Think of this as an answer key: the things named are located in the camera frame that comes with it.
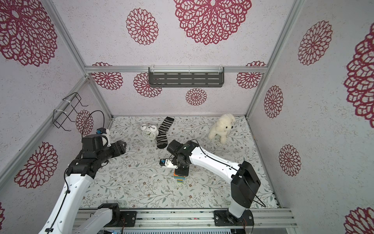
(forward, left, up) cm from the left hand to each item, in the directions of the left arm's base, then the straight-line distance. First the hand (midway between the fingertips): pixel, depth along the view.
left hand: (120, 146), depth 76 cm
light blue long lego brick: (-11, -31, -21) cm, 39 cm away
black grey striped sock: (+20, -16, -22) cm, 34 cm away
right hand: (-8, -31, -11) cm, 33 cm away
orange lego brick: (-13, -29, -5) cm, 32 cm away
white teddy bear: (+19, -59, -6) cm, 62 cm away
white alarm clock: (+20, -9, -14) cm, 26 cm away
